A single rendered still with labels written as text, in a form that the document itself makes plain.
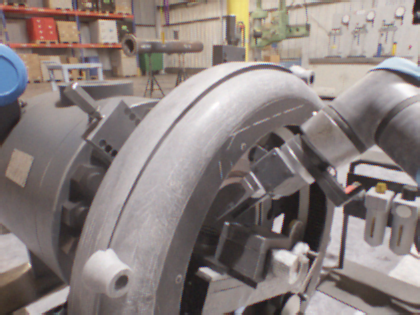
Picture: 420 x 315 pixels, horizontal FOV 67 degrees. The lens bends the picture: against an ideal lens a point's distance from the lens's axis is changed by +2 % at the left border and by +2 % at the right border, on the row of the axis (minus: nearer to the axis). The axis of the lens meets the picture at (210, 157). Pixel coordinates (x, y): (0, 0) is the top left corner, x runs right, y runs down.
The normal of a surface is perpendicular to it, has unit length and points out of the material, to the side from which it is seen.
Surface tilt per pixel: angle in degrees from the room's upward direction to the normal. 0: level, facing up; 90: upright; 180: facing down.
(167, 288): 90
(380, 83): 47
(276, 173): 66
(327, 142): 75
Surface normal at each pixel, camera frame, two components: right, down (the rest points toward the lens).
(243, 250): -0.61, -0.18
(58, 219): 0.75, 0.18
